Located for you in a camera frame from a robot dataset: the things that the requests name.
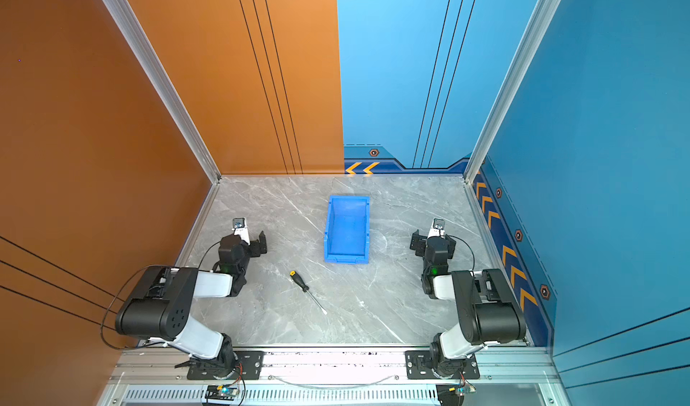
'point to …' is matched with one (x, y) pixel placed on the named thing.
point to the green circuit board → (221, 392)
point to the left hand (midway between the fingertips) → (248, 230)
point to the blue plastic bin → (347, 229)
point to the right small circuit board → (464, 389)
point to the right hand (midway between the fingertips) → (430, 233)
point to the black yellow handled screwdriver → (304, 286)
